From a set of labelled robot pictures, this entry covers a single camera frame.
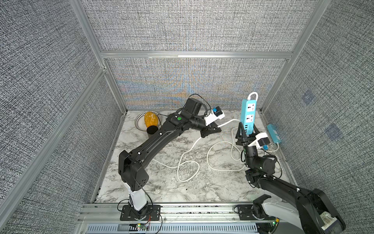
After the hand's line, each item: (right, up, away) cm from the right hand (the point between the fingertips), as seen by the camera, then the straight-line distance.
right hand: (249, 120), depth 64 cm
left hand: (-11, -4, +5) cm, 12 cm away
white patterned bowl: (-63, -1, +47) cm, 79 cm away
